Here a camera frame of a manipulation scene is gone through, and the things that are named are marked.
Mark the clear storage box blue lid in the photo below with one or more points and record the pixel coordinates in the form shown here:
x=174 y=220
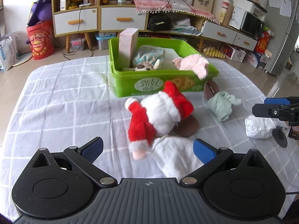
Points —
x=102 y=39

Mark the pink fluffy plush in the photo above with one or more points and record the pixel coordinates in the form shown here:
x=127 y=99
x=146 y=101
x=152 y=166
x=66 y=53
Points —
x=196 y=63

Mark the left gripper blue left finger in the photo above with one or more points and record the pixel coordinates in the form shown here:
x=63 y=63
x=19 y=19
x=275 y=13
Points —
x=92 y=149

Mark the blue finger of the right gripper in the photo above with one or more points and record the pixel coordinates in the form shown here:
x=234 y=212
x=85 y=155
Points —
x=277 y=101

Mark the white towel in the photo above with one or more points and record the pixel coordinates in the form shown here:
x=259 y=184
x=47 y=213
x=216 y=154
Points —
x=174 y=156

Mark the mint green cloth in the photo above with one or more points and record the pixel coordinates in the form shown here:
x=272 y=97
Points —
x=221 y=105

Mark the red snack barrel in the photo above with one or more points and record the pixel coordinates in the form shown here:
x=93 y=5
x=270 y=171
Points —
x=40 y=39

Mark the microwave oven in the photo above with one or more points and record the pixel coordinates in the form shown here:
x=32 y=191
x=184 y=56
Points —
x=249 y=23

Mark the white paper shopping bag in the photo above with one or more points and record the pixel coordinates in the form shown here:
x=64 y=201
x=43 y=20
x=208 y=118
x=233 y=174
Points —
x=9 y=51

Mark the plush doll teal dress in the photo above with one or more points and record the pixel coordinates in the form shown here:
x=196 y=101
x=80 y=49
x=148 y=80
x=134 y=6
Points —
x=147 y=58

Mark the black bag on shelf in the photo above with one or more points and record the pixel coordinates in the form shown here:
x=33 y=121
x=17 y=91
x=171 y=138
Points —
x=159 y=22

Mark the green plastic storage bin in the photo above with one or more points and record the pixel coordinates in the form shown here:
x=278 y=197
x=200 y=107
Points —
x=131 y=83

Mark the white toy box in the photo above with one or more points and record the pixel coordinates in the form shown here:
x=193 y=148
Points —
x=233 y=53

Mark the grey refrigerator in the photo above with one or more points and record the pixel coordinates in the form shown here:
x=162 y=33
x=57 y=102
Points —
x=282 y=20

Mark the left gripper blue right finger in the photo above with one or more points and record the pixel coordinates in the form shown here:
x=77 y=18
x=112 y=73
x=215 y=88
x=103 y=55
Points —
x=204 y=151

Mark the checkered grey table cloth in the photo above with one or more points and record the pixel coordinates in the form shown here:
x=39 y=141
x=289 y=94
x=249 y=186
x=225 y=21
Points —
x=70 y=103

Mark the pink lace runner cloth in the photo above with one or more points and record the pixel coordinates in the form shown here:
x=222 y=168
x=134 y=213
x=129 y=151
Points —
x=153 y=6

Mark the purple plush toy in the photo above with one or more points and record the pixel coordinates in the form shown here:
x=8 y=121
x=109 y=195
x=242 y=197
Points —
x=41 y=11

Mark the pink sponge block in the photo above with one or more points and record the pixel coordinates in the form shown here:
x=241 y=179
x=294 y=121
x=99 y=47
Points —
x=127 y=47

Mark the wooden cabinet with drawers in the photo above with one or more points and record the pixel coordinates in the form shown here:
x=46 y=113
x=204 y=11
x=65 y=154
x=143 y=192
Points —
x=75 y=17

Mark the yellow egg tray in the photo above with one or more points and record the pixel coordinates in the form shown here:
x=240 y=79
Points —
x=213 y=52

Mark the santa plush toy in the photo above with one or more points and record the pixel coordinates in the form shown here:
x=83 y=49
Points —
x=154 y=116

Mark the white cloth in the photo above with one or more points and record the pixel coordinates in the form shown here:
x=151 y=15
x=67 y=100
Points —
x=259 y=128

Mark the brown round pad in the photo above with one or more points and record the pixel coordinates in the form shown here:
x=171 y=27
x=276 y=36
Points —
x=210 y=89

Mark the long low tv cabinet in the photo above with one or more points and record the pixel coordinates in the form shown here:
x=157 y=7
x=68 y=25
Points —
x=215 y=32

